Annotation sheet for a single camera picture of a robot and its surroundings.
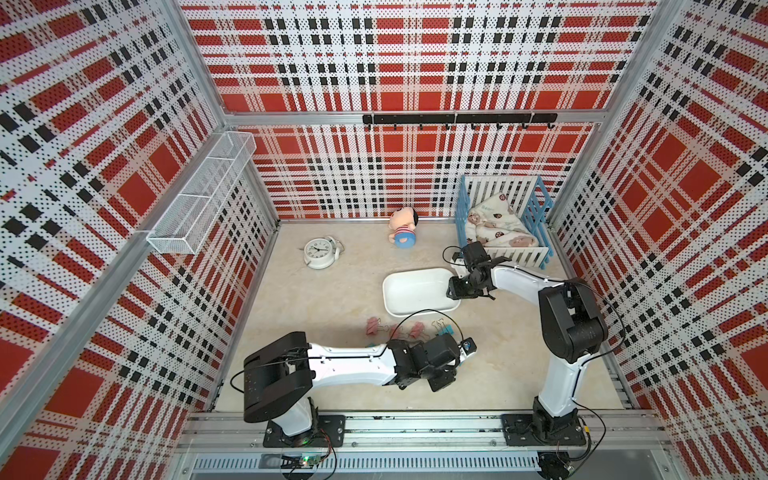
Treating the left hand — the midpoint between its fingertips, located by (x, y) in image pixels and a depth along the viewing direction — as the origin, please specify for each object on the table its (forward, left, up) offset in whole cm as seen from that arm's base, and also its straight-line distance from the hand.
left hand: (451, 363), depth 79 cm
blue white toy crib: (+60, -37, +3) cm, 71 cm away
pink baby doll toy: (+52, +13, +1) cm, 54 cm away
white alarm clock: (+39, +43, -1) cm, 58 cm away
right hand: (+24, -5, -2) cm, 25 cm away
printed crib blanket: (+56, -24, -4) cm, 61 cm away
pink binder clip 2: (+12, +9, -5) cm, 16 cm away
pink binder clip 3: (+13, +23, -3) cm, 26 cm away
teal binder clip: (+11, +1, -3) cm, 12 cm away
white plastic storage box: (+26, +8, -7) cm, 28 cm away
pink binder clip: (+11, +16, -5) cm, 20 cm away
